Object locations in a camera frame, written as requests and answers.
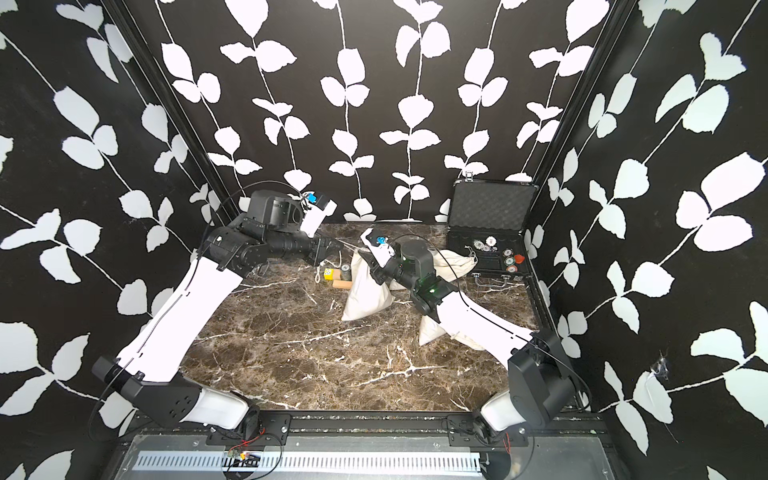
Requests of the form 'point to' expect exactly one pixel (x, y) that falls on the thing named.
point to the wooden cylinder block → (342, 284)
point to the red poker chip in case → (519, 258)
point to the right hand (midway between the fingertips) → (365, 245)
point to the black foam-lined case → (486, 218)
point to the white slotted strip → (308, 462)
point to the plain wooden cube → (337, 274)
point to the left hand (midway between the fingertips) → (340, 238)
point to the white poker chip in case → (491, 240)
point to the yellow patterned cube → (329, 274)
